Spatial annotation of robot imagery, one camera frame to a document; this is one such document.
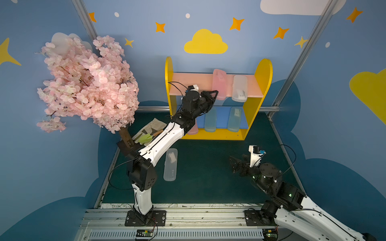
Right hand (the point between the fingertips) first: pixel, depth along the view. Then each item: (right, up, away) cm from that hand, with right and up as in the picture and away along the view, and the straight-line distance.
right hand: (238, 155), depth 71 cm
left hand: (-9, +32, -1) cm, 33 cm away
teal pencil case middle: (-11, +16, +25) cm, 31 cm away
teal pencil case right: (+6, +19, +28) cm, 35 cm away
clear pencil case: (-36, -10, +22) cm, 44 cm away
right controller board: (+17, -40, +2) cm, 43 cm away
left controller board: (-46, -39, +1) cm, 60 cm away
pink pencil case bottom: (-21, +12, +22) cm, 33 cm away
